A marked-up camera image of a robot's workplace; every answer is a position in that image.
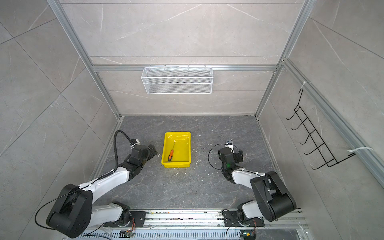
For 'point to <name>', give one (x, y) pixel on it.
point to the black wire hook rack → (327, 156)
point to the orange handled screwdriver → (170, 157)
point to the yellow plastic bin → (181, 156)
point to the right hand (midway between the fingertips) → (232, 148)
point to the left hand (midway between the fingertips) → (149, 146)
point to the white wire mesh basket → (177, 80)
